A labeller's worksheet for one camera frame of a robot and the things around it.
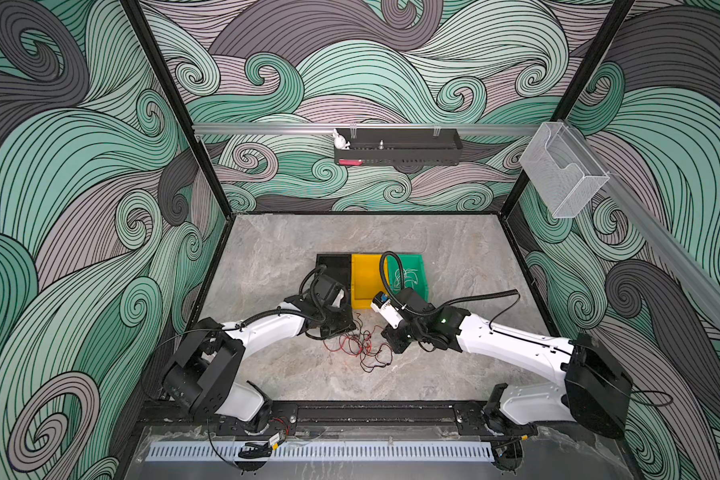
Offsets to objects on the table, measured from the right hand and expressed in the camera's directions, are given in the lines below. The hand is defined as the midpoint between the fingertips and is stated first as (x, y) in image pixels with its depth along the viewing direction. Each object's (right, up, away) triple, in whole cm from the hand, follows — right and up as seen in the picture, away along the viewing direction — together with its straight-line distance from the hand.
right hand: (383, 333), depth 81 cm
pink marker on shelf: (-9, +50, +9) cm, 51 cm away
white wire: (+10, +14, +15) cm, 23 cm away
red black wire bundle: (-7, -3, +3) cm, 8 cm away
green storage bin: (+12, +18, +20) cm, 30 cm away
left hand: (-7, +1, +3) cm, 8 cm away
